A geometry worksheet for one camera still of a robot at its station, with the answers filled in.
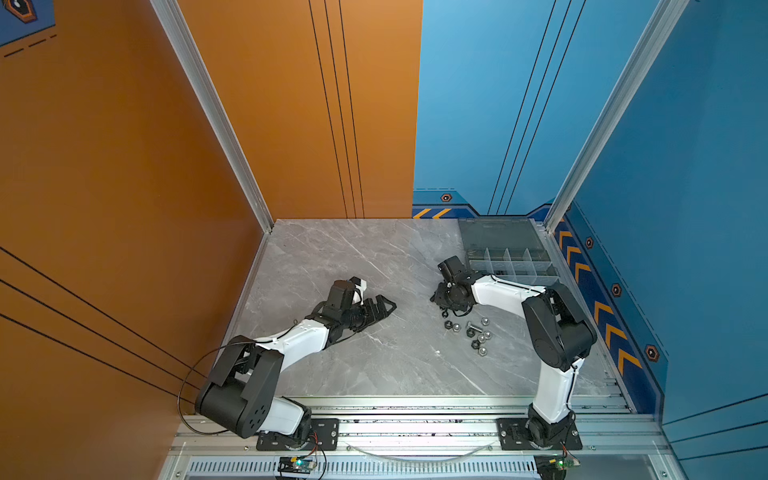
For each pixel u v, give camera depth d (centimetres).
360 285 84
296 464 71
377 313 79
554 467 70
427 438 75
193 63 77
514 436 73
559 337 50
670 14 69
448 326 92
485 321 93
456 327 91
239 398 43
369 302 79
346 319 72
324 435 73
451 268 79
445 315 94
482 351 87
